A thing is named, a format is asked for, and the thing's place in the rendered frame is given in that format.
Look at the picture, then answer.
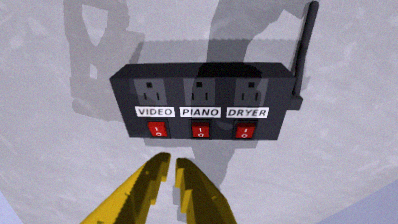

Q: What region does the black power strip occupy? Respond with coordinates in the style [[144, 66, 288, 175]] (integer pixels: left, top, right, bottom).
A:
[[109, 1, 319, 140]]

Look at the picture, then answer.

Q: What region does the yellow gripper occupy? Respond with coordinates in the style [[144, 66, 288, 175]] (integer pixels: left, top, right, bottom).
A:
[[80, 152, 237, 224]]

